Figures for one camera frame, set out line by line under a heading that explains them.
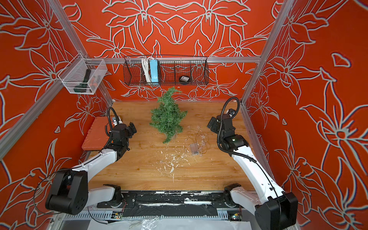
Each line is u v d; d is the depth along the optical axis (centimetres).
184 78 95
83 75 91
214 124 71
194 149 92
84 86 80
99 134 93
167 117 74
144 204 73
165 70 100
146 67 88
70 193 41
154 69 89
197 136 98
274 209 37
